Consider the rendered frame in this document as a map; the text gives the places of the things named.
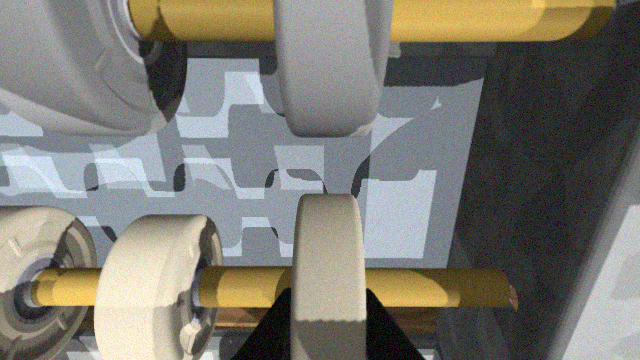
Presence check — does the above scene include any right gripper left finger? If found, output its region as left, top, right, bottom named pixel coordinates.
left=230, top=287, right=291, bottom=360

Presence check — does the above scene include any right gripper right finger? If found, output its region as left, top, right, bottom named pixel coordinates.
left=366, top=288, right=426, bottom=360

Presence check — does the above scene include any cream wheel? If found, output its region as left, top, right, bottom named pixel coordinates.
left=290, top=193, right=366, bottom=360
left=0, top=206, right=97, bottom=360
left=94, top=214, right=223, bottom=360

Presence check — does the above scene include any wooden block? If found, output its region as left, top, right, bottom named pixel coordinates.
left=78, top=286, right=518, bottom=334

